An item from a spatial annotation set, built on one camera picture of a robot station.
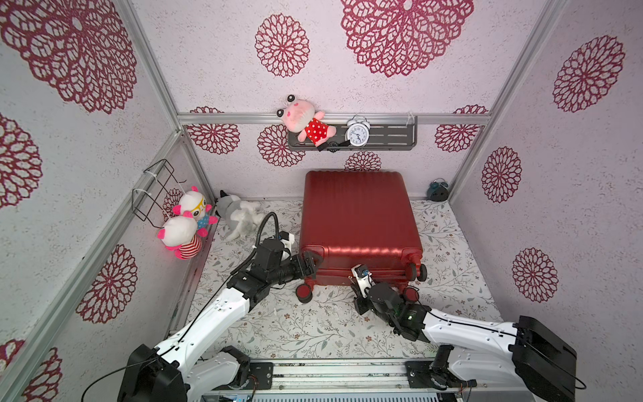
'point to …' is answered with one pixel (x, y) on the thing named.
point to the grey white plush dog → (242, 215)
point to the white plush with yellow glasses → (193, 204)
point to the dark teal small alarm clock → (438, 190)
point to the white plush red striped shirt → (178, 234)
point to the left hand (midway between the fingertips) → (317, 266)
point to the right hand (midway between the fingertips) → (349, 285)
